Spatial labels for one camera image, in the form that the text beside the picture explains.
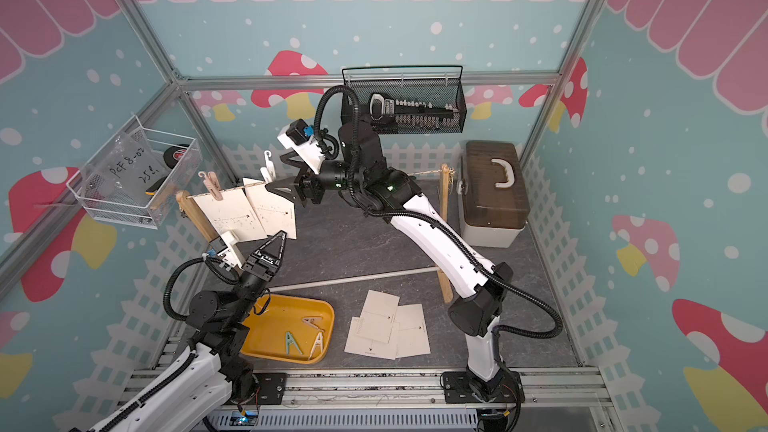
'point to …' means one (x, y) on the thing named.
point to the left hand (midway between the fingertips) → (292, 238)
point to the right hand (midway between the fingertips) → (277, 174)
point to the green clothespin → (289, 340)
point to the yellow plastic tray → (294, 329)
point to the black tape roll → (173, 154)
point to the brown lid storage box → (494, 201)
